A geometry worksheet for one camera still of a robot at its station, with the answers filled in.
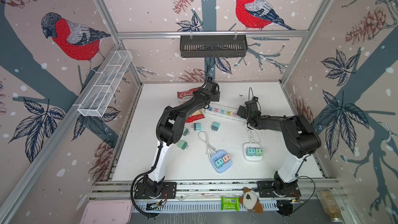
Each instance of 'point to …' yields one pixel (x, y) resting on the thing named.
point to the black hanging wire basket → (213, 46)
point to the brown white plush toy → (251, 201)
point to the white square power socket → (253, 158)
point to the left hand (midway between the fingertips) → (212, 92)
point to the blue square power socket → (217, 154)
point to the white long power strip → (225, 112)
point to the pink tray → (113, 211)
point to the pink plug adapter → (226, 158)
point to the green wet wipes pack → (230, 203)
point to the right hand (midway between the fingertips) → (246, 111)
